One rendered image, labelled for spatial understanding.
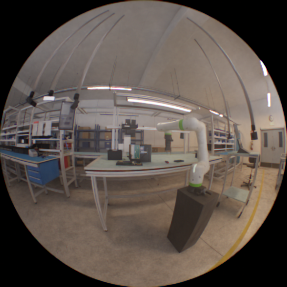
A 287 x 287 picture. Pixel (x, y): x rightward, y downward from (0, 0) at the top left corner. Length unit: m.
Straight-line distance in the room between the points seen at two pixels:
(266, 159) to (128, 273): 6.94
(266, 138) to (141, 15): 7.17
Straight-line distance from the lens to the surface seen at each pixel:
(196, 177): 0.80
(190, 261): 1.34
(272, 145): 6.88
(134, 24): 2.70
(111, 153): 1.21
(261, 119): 6.92
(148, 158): 1.09
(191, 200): 0.80
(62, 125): 1.84
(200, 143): 0.94
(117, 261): 1.28
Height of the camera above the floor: 1.21
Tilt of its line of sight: level
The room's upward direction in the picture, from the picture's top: 1 degrees clockwise
